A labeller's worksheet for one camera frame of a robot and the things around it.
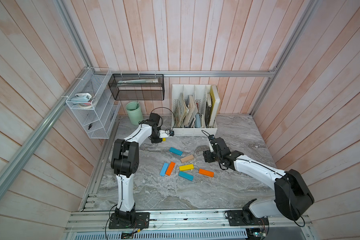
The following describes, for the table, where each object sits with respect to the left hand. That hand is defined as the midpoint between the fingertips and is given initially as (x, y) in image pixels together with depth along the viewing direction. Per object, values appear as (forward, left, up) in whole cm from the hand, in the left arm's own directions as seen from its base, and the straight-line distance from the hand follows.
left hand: (158, 137), depth 101 cm
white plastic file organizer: (+14, -25, +14) cm, 32 cm away
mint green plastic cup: (+18, +18, +6) cm, 26 cm away
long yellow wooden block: (-20, -19, -6) cm, 28 cm away
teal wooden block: (-9, -12, -4) cm, 16 cm away
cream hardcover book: (+20, -37, +21) cm, 47 cm away
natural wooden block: (-14, -20, -5) cm, 24 cm away
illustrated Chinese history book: (+12, -16, +13) cm, 23 cm away
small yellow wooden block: (-1, -4, 0) cm, 4 cm away
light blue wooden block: (-21, -5, -5) cm, 22 cm away
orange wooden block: (-21, -9, -4) cm, 23 cm away
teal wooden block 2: (-26, -18, -5) cm, 32 cm away
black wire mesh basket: (+28, +15, +21) cm, 38 cm away
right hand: (-13, -32, +3) cm, 35 cm away
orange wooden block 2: (-23, -32, -5) cm, 40 cm away
